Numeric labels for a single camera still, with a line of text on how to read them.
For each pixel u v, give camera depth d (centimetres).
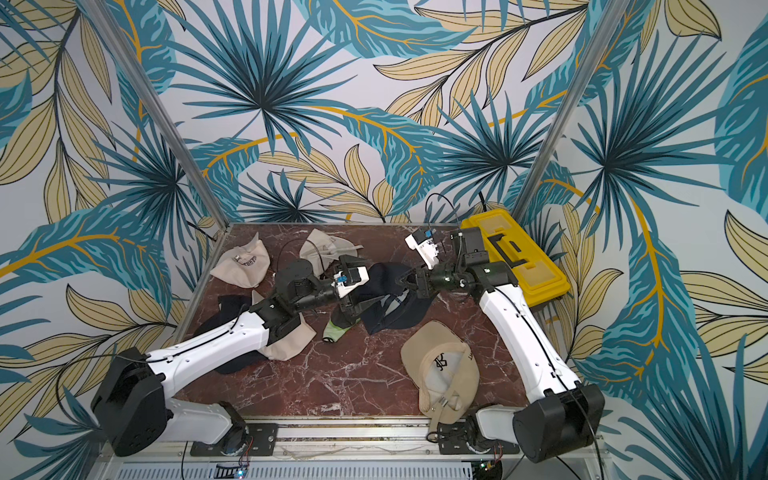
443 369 85
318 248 111
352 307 67
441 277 63
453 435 74
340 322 92
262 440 73
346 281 58
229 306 81
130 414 40
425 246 65
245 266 106
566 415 38
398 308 80
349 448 73
